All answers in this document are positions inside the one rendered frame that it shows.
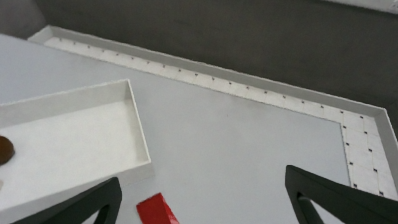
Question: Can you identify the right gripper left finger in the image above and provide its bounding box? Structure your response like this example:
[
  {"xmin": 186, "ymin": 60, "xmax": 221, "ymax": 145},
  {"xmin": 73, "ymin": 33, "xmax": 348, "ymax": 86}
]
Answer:
[{"xmin": 10, "ymin": 177, "xmax": 123, "ymax": 224}]

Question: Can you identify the brown ball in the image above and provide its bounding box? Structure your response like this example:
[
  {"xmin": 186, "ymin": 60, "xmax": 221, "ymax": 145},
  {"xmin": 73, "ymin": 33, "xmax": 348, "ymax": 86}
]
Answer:
[{"xmin": 0, "ymin": 136, "xmax": 14, "ymax": 166}]

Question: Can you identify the white open-top box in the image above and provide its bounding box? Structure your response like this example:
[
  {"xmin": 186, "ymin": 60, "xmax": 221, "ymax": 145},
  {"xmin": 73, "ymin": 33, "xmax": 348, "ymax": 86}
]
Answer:
[{"xmin": 0, "ymin": 80, "xmax": 155, "ymax": 224}]

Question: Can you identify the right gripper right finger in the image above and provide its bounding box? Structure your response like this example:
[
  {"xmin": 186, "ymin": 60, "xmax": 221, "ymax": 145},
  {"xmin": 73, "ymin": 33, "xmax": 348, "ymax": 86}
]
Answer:
[{"xmin": 285, "ymin": 165, "xmax": 398, "ymax": 224}]

